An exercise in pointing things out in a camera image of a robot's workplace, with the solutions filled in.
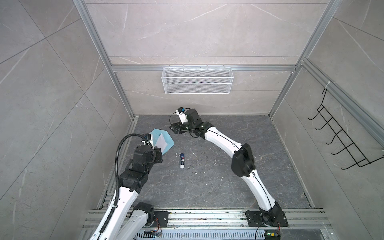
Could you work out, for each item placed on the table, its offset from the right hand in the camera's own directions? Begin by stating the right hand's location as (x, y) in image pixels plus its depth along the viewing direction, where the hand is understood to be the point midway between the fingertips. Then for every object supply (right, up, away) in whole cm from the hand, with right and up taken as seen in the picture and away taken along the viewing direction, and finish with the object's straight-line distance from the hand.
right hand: (174, 125), depth 92 cm
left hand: (-7, -10, -17) cm, 21 cm away
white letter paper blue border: (-6, -10, -10) cm, 16 cm away
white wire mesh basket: (+15, +31, +9) cm, 35 cm away
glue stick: (+5, -21, +2) cm, 22 cm away
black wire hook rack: (+79, -15, -34) cm, 87 cm away
